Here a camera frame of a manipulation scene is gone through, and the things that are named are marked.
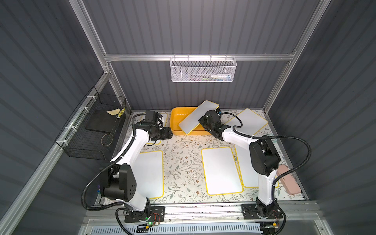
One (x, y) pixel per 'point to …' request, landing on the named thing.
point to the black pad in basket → (100, 121)
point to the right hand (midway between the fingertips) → (200, 116)
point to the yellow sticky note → (114, 112)
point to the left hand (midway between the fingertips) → (169, 135)
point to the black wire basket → (93, 130)
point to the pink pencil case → (288, 180)
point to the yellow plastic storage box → (178, 115)
